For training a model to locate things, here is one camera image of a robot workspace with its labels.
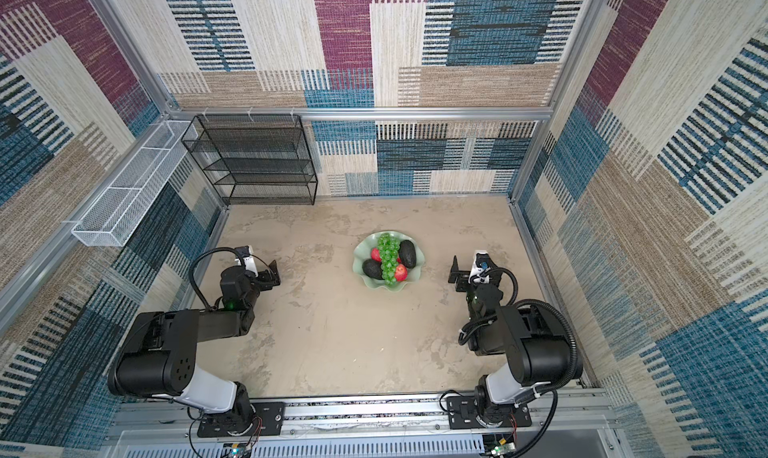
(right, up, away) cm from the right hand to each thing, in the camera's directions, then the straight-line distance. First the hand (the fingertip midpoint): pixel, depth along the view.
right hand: (471, 259), depth 89 cm
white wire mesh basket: (-89, +14, -17) cm, 92 cm away
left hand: (-64, 0, +4) cm, 64 cm away
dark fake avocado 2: (-30, -3, +5) cm, 30 cm away
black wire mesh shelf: (-73, +34, +21) cm, 84 cm away
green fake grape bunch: (-24, +2, +4) cm, 25 cm away
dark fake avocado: (-19, +1, +5) cm, 19 cm away
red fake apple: (-29, +1, +7) cm, 30 cm away
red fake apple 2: (-21, -5, +4) cm, 22 cm away
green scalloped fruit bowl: (-33, +1, +10) cm, 35 cm away
